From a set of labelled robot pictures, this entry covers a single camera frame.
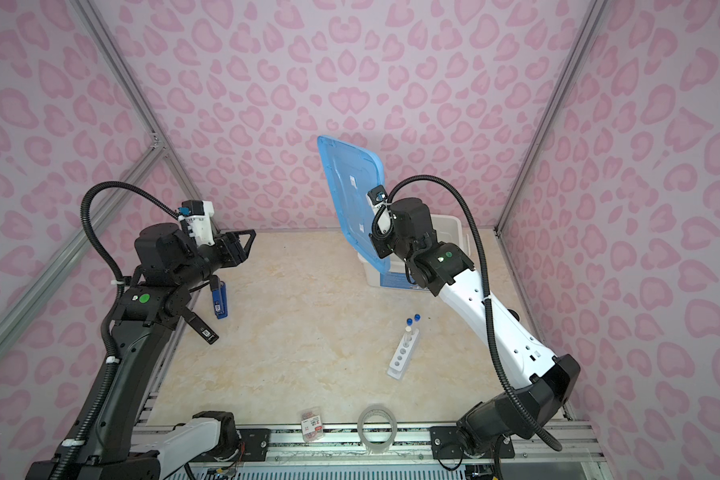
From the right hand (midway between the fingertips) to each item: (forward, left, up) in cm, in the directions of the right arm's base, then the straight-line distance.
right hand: (380, 217), depth 70 cm
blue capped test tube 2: (-15, -8, -23) cm, 29 cm away
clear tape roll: (-41, +1, -38) cm, 56 cm away
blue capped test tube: (-14, -10, -23) cm, 28 cm away
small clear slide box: (-37, +17, -36) cm, 54 cm away
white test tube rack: (-19, -7, -34) cm, 40 cm away
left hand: (-5, +30, +2) cm, 30 cm away
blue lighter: (-2, +52, -36) cm, 64 cm away
